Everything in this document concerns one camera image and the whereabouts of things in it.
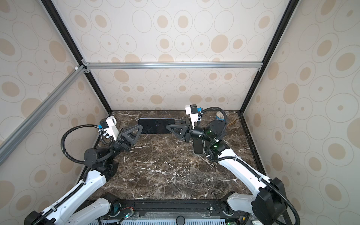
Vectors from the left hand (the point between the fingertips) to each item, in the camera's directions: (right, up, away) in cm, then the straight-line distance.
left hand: (144, 132), depth 52 cm
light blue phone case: (+25, -13, +46) cm, 54 cm away
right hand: (+9, +1, +5) cm, 10 cm away
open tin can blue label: (+42, +9, +51) cm, 67 cm away
